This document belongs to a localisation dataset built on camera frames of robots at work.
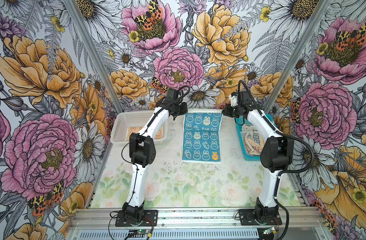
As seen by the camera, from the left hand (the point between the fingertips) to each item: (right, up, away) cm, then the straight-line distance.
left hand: (186, 113), depth 96 cm
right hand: (+24, -1, -1) cm, 24 cm away
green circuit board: (-20, -57, -26) cm, 66 cm away
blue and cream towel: (+10, -20, +7) cm, 23 cm away
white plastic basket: (-44, -6, +13) cm, 46 cm away
